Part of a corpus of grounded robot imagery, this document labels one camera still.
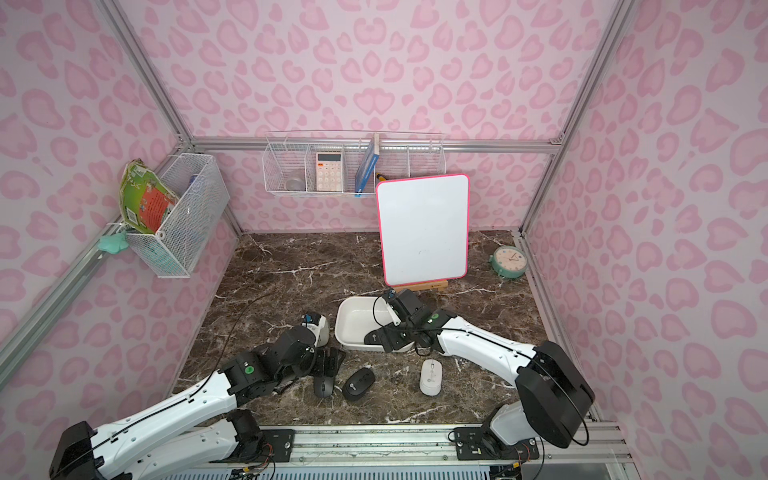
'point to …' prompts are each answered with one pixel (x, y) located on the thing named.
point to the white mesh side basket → (197, 182)
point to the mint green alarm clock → (509, 260)
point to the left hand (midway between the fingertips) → (334, 348)
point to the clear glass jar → (294, 179)
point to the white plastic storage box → (354, 316)
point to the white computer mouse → (431, 377)
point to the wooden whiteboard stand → (429, 286)
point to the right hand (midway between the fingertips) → (391, 330)
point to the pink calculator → (329, 171)
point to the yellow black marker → (381, 177)
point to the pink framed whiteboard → (424, 226)
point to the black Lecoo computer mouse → (358, 383)
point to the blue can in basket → (192, 179)
